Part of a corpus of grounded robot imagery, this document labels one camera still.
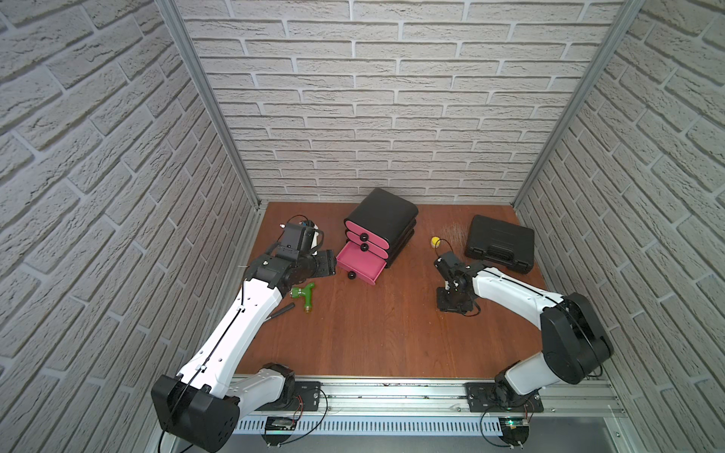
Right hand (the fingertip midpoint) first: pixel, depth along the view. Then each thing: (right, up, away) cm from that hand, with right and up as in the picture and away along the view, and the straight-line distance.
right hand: (448, 307), depth 88 cm
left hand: (-36, +18, -11) cm, 42 cm away
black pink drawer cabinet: (-23, +24, +1) cm, 33 cm away
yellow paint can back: (0, +20, +19) cm, 28 cm away
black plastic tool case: (+22, +20, +10) cm, 31 cm away
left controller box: (-49, -27, -17) cm, 58 cm away
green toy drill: (-47, +4, +4) cm, 47 cm away
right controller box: (+12, -27, -18) cm, 34 cm away
